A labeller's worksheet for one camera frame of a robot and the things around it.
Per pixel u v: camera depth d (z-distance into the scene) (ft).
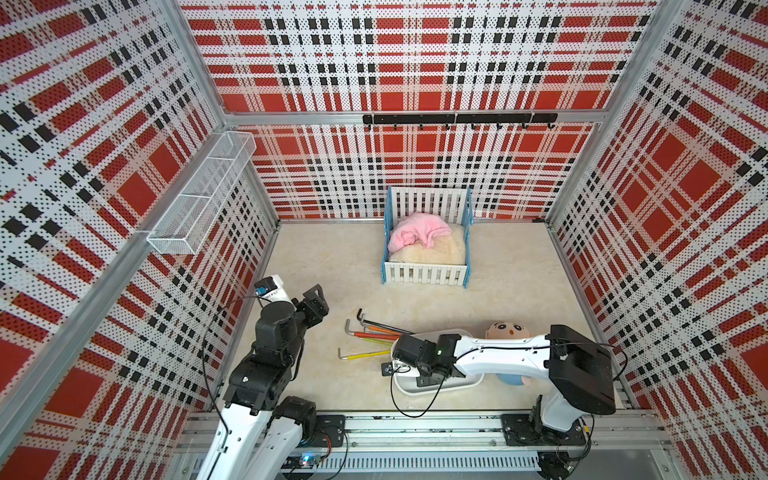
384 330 3.05
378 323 3.07
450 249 3.32
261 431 1.52
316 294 2.21
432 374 1.93
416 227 3.16
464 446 2.37
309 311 2.01
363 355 2.85
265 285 1.92
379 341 2.93
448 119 2.90
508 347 1.63
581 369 1.47
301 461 2.28
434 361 1.95
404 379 2.57
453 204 3.52
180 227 2.26
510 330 2.67
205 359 2.75
